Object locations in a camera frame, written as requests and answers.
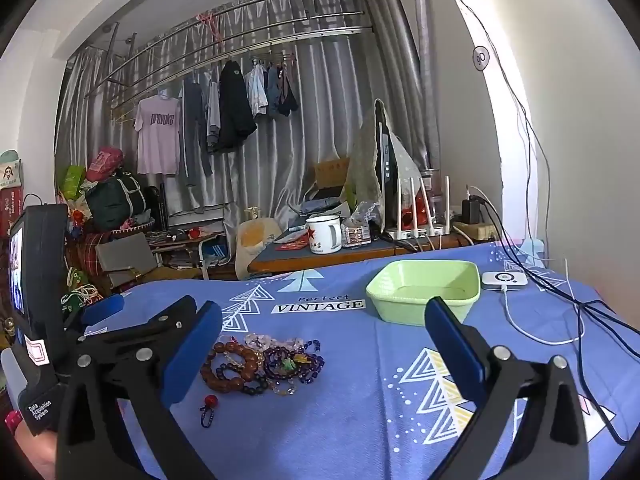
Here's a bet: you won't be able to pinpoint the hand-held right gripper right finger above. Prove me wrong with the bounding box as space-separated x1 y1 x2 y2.
424 296 591 480

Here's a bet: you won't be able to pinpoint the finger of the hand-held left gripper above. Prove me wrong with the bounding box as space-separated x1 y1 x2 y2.
67 294 198 348
65 294 125 333

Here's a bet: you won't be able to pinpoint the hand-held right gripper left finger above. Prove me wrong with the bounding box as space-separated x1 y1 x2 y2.
55 301 223 480

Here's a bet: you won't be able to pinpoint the brown wooden bead bracelet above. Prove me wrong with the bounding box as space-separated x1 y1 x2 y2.
200 341 266 392

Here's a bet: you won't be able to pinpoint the green plastic basin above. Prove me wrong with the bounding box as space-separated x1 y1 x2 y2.
365 260 482 326

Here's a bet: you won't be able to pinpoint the pile of mixed bead bracelets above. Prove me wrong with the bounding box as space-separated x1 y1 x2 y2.
215 332 326 397

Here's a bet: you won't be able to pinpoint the person's left hand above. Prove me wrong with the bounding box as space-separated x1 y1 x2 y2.
15 427 57 480

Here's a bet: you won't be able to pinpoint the red bead charm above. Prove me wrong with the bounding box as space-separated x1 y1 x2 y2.
200 395 219 428

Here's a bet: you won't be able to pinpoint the grey flat box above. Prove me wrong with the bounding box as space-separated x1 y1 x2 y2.
95 232 157 286

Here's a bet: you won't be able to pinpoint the small white square device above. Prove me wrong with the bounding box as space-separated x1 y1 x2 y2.
481 270 527 292

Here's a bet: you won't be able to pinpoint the green shopping bag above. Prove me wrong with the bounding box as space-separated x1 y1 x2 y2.
59 165 87 201

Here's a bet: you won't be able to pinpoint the dark green duffel bag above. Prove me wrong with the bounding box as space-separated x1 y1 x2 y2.
85 170 148 232

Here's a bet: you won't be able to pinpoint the blue printed bed sheet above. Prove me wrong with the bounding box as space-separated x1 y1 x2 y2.
82 241 636 480

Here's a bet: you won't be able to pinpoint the pink hat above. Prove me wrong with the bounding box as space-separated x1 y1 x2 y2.
86 147 124 183

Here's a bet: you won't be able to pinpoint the beige power strip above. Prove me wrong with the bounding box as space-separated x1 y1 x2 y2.
452 220 499 242

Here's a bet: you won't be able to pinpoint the wooden desk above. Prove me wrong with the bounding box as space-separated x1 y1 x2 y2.
248 230 501 276

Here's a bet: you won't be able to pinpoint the white router with antennas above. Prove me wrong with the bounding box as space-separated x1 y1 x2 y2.
382 176 453 241

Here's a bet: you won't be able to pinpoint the snack packet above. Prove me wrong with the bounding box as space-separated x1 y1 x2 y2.
342 222 373 248

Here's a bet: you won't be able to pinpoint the white enamel mug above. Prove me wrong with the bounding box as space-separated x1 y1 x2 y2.
305 215 343 255

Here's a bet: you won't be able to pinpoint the pink t-shirt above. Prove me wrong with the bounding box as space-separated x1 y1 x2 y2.
134 95 182 176

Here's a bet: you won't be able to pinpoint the grey hanging trousers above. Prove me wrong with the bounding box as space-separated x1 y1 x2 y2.
180 77 213 211

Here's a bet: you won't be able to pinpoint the monitor under grey cloth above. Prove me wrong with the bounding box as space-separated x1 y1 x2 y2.
347 99 401 235

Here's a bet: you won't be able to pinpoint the cardboard box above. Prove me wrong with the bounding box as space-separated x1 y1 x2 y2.
314 157 351 188

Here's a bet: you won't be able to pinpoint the dark hanging jacket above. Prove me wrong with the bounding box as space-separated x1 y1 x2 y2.
216 60 258 153

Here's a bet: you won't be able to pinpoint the white hanging shirt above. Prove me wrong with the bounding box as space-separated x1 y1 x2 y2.
245 62 269 118

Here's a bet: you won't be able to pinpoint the grey curtain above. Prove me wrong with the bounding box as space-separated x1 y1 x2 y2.
55 0 441 261

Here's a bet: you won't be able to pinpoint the dark blue hanging shorts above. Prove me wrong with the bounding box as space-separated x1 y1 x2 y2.
267 62 299 118

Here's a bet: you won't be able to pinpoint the metal clothes drying rack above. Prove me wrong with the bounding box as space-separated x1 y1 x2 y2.
85 0 373 98

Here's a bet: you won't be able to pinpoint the white cable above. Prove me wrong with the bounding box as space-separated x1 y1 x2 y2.
502 285 586 347

